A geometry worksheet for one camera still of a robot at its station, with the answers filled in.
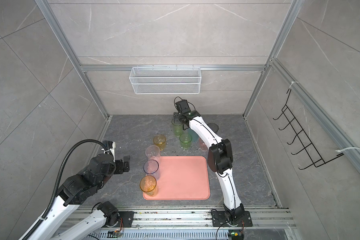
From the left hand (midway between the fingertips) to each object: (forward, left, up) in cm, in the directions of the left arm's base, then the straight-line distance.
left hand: (120, 154), depth 70 cm
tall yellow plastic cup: (-7, -10, -23) cm, 26 cm away
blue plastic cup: (-1, -12, -15) cm, 19 cm away
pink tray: (-4, -30, -24) cm, 38 cm away
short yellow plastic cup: (+22, -15, -21) cm, 34 cm away
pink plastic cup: (-2, -38, +9) cm, 39 cm away
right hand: (+31, -29, -8) cm, 43 cm away
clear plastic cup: (+7, -13, -12) cm, 19 cm away
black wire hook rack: (-4, -84, +9) cm, 84 cm away
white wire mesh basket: (+53, -20, +6) cm, 57 cm away
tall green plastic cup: (+31, -27, -18) cm, 46 cm away
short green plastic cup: (+23, -33, -23) cm, 46 cm away
